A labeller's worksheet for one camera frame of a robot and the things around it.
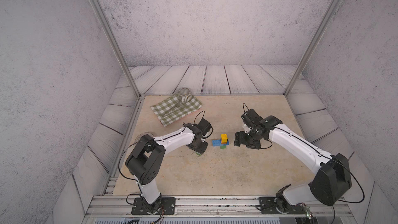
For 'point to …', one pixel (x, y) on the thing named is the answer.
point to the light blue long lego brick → (217, 142)
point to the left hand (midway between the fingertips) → (203, 150)
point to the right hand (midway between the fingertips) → (240, 144)
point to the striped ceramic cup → (184, 95)
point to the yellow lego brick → (224, 139)
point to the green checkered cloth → (172, 108)
